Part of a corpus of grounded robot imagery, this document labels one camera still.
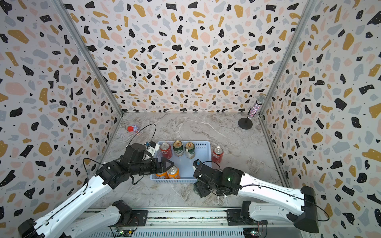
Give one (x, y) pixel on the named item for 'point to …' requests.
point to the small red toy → (133, 128)
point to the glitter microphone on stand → (246, 123)
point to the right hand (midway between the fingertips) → (199, 186)
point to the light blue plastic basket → (182, 154)
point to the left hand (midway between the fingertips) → (169, 165)
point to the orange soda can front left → (164, 175)
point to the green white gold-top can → (190, 150)
